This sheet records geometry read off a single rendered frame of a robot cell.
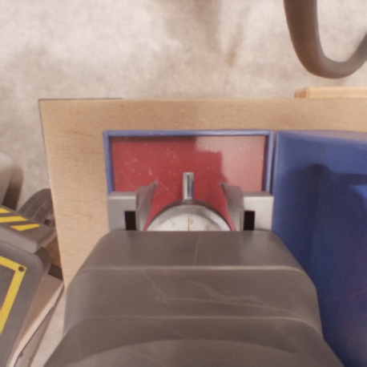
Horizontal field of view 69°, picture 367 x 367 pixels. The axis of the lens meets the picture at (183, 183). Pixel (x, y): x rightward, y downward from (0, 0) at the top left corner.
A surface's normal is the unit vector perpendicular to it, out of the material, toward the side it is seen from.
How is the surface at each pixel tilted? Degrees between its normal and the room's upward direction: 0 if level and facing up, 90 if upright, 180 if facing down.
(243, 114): 0
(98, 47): 0
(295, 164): 9
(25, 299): 0
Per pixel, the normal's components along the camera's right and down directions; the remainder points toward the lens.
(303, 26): 0.00, 0.99
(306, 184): 0.15, 0.25
